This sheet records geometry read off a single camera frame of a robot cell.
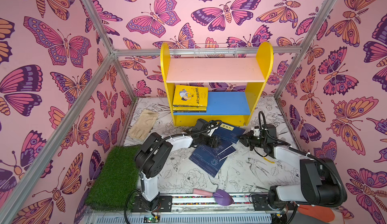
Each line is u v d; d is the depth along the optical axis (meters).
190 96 0.92
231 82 1.17
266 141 0.71
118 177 0.81
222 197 0.74
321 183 0.43
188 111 0.92
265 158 0.88
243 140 0.80
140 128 1.02
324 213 0.70
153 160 0.49
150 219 0.72
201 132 0.66
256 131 0.86
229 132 0.93
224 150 0.88
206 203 0.75
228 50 0.92
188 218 0.78
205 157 0.86
